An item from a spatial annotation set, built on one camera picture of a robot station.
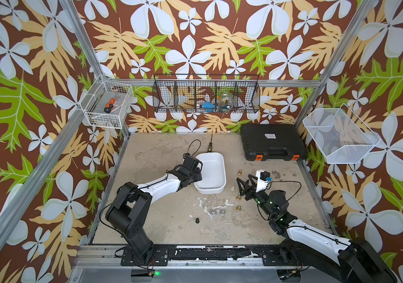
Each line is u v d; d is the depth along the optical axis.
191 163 0.71
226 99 0.92
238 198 0.90
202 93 0.98
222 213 0.85
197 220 0.83
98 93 0.86
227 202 0.88
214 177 0.92
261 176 0.69
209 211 0.87
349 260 0.41
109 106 0.80
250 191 0.70
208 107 0.95
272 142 1.10
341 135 0.82
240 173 1.00
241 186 0.75
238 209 0.86
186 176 0.69
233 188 0.93
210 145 1.14
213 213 0.84
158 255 0.74
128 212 0.46
